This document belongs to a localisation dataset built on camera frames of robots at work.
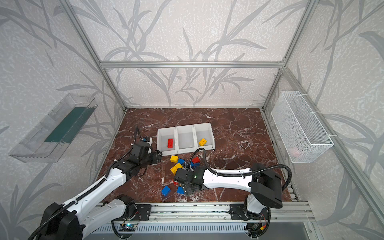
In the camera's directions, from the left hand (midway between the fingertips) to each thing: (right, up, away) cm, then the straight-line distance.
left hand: (161, 149), depth 85 cm
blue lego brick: (+11, -8, +7) cm, 15 cm away
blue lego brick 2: (+4, -21, -6) cm, 22 cm away
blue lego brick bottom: (+12, -21, -4) cm, 25 cm away
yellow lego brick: (+24, +2, +14) cm, 28 cm away
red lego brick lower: (+8, -18, -2) cm, 20 cm away
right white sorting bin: (+25, +6, +16) cm, 30 cm away
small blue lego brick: (+20, -10, +4) cm, 23 cm away
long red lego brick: (+3, +2, +12) cm, 13 cm away
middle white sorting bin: (+12, +4, +19) cm, 23 cm away
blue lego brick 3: (+17, -11, +8) cm, 22 cm away
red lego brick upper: (+20, -9, +11) cm, 24 cm away
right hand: (+18, -16, -5) cm, 25 cm away
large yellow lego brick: (+7, -11, 0) cm, 14 cm away
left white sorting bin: (-3, +7, +17) cm, 18 cm away
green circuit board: (-13, -35, -13) cm, 40 cm away
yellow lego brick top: (+6, -7, +6) cm, 11 cm away
